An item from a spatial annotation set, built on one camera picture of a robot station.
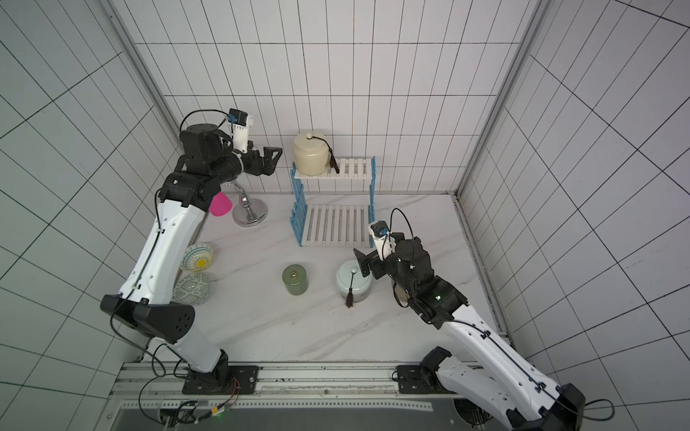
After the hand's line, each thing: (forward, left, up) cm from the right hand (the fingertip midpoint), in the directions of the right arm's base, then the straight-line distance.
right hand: (361, 242), depth 71 cm
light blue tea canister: (-5, +3, -15) cm, 17 cm away
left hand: (+16, +27, +17) cm, 36 cm away
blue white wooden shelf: (+24, +11, -25) cm, 36 cm away
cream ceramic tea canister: (+27, +16, +9) cm, 33 cm away
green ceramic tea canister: (-3, +21, -17) cm, 27 cm away
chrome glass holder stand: (+30, +49, -25) cm, 63 cm away
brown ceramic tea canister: (-15, -10, +2) cm, 18 cm away
